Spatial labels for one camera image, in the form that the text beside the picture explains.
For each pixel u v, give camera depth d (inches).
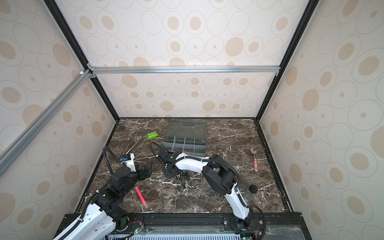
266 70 35.4
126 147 39.4
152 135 42.9
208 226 28.8
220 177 20.2
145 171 27.6
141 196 32.1
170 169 26.3
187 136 43.5
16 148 20.8
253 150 39.4
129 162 27.0
